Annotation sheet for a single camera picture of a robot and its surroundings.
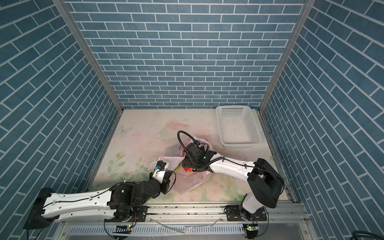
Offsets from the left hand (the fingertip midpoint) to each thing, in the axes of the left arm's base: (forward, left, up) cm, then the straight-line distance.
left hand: (176, 176), depth 72 cm
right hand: (+10, -5, -7) cm, 13 cm away
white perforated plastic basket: (+43, -41, -14) cm, 62 cm away
